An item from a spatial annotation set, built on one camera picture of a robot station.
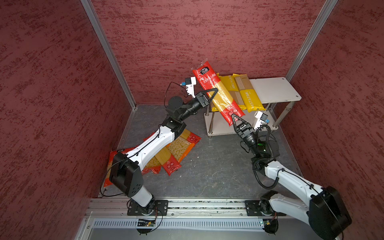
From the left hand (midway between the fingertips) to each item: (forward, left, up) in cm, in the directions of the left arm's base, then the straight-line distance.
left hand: (218, 93), depth 62 cm
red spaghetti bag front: (-12, +27, -43) cm, 52 cm away
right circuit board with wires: (-43, -28, -47) cm, 70 cm away
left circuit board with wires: (-42, +36, -49) cm, 74 cm away
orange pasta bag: (-4, +19, -43) cm, 47 cm away
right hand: (-7, -5, -8) cm, 12 cm away
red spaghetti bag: (+6, +13, -44) cm, 46 cm away
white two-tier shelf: (+12, -35, -12) cm, 39 cm away
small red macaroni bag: (-16, +34, -43) cm, 57 cm away
